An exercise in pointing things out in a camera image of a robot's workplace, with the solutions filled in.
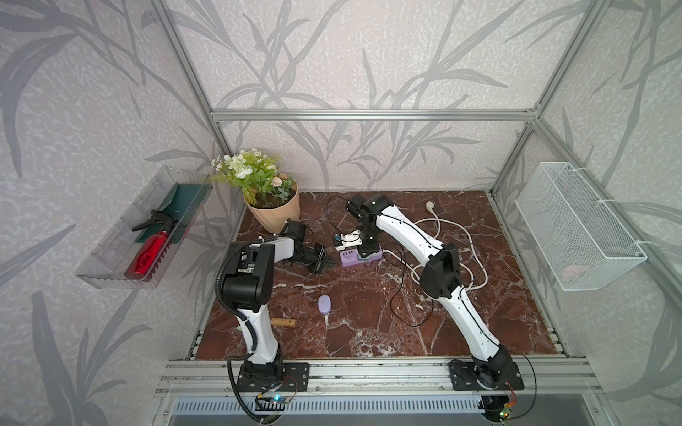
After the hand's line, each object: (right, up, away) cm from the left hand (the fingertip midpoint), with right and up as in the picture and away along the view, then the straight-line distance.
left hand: (338, 257), depth 93 cm
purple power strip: (+4, 0, +3) cm, 5 cm away
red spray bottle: (-41, +6, -33) cm, 53 cm away
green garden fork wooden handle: (-18, -18, -11) cm, 28 cm away
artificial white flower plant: (-27, +29, -5) cm, 40 cm away
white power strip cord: (+38, +18, +20) cm, 47 cm away
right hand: (+9, +4, +1) cm, 9 cm away
